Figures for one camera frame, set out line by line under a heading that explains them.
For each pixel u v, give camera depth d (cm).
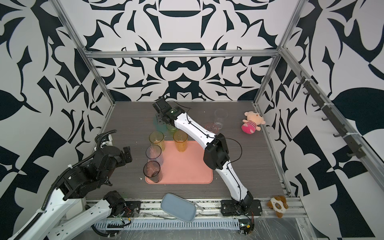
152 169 80
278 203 74
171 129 100
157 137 83
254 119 103
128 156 63
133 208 74
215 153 55
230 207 75
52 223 42
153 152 83
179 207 73
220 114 97
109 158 49
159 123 79
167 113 64
